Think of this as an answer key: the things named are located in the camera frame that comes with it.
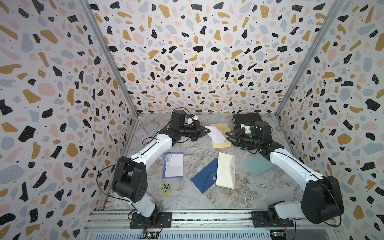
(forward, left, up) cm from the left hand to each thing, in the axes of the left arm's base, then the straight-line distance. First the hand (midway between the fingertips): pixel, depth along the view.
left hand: (212, 130), depth 77 cm
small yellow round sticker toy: (-20, +26, -26) cm, 41 cm away
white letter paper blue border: (-6, +23, -27) cm, 36 cm away
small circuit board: (-41, +33, -30) cm, 60 cm away
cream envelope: (-14, -9, -27) cm, 31 cm away
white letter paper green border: (0, -2, -4) cm, 4 cm away
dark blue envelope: (-14, +2, -26) cm, 29 cm away
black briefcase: (+29, -32, -23) cm, 49 cm away
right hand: (-1, -7, -2) cm, 8 cm away
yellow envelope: (+24, -12, -27) cm, 38 cm away
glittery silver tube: (-29, +27, -22) cm, 46 cm away
